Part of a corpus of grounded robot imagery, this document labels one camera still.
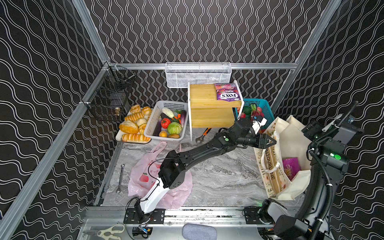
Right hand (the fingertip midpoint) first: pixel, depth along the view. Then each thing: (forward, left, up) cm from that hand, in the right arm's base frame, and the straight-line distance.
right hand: (320, 126), depth 63 cm
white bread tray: (+35, +97, -29) cm, 107 cm away
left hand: (-6, +16, -4) cm, 18 cm away
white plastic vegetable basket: (+42, +70, -30) cm, 87 cm away
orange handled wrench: (+18, +50, -34) cm, 63 cm away
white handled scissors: (-37, +94, -34) cm, 106 cm away
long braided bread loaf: (+16, +94, -30) cm, 100 cm away
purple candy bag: (-7, +4, -23) cm, 25 cm away
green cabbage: (+21, +68, -26) cm, 76 cm away
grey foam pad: (-35, +54, -32) cm, 72 cm away
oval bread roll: (+22, +100, -27) cm, 106 cm away
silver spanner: (-17, +97, -34) cm, 104 cm away
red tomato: (+26, +76, -27) cm, 84 cm away
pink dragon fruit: (+38, +10, -28) cm, 48 cm away
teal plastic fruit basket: (+45, +2, -28) cm, 53 cm away
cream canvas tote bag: (+5, +2, -19) cm, 20 cm away
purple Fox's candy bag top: (+24, +36, +1) cm, 43 cm away
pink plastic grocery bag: (-11, +82, -28) cm, 87 cm away
